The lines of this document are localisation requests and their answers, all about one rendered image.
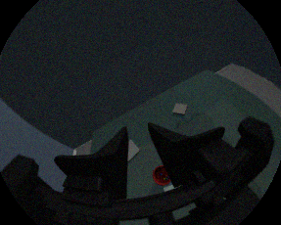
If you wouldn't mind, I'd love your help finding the red cup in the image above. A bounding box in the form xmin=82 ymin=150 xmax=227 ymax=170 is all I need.
xmin=152 ymin=166 xmax=171 ymax=186

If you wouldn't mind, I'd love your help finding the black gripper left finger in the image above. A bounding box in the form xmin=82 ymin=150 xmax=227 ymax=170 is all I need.
xmin=54 ymin=125 xmax=128 ymax=200

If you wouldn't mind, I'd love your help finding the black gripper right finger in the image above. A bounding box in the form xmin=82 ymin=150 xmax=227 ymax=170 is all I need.
xmin=148 ymin=123 xmax=224 ymax=188

